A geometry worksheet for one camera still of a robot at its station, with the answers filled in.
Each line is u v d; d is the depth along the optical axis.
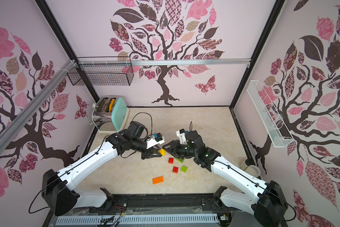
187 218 0.77
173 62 0.92
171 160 0.89
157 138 0.62
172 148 0.64
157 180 0.81
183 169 0.85
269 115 0.71
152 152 0.65
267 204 0.38
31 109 0.61
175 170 0.84
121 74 0.83
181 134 0.70
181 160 0.88
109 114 0.94
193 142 0.55
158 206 0.73
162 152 0.71
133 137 0.58
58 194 0.38
